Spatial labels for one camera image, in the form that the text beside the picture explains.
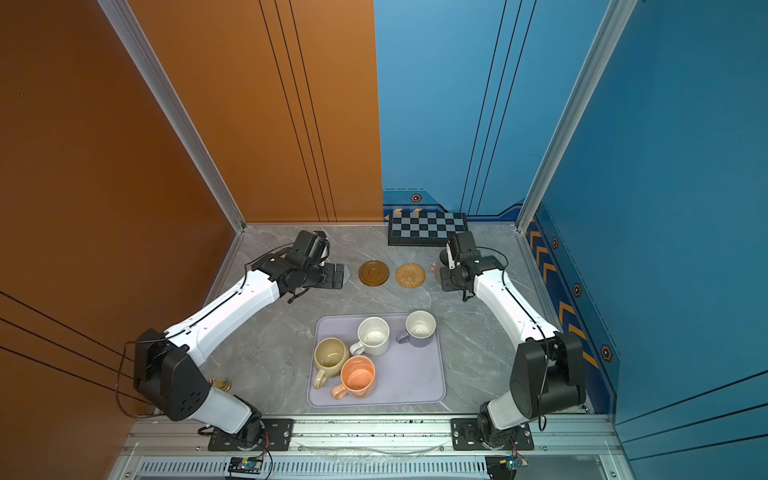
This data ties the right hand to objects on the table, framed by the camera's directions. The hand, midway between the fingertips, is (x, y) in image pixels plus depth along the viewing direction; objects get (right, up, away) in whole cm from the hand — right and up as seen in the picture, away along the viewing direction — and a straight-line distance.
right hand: (450, 277), depth 88 cm
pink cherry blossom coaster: (-2, +1, +21) cm, 21 cm away
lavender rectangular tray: (-14, -28, -3) cm, 31 cm away
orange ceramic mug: (-27, -27, -6) cm, 38 cm away
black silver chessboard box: (-5, +16, +28) cm, 33 cm away
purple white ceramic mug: (-9, -16, +3) cm, 18 cm away
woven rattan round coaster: (-11, -1, +17) cm, 20 cm away
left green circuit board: (-53, -45, -16) cm, 71 cm away
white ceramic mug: (-23, -18, +1) cm, 30 cm away
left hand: (-35, +2, -3) cm, 35 cm away
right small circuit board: (+9, -44, -17) cm, 48 cm away
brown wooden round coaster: (-24, 0, +18) cm, 30 cm away
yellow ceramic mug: (-35, -23, -3) cm, 42 cm away
